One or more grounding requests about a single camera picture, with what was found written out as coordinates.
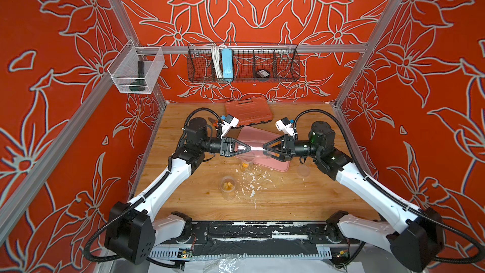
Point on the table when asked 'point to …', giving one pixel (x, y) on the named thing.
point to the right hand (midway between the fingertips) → (265, 150)
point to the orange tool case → (249, 111)
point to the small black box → (263, 74)
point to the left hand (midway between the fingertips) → (248, 151)
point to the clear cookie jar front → (228, 188)
